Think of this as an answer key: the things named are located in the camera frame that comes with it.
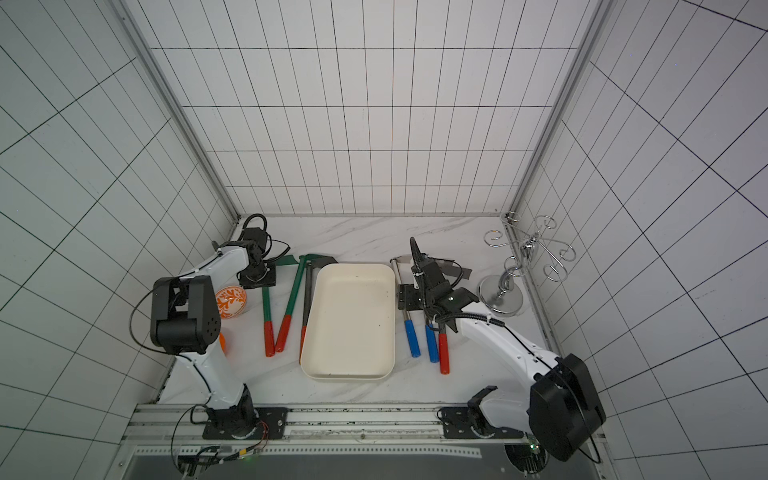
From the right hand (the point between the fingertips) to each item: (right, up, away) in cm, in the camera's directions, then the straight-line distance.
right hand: (408, 286), depth 85 cm
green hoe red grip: (-42, -13, +3) cm, 44 cm away
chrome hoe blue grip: (+7, -17, 0) cm, 18 cm away
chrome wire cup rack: (+31, -4, +9) cm, 32 cm away
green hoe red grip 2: (-40, +6, +16) cm, 43 cm away
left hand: (-47, -2, +10) cm, 48 cm away
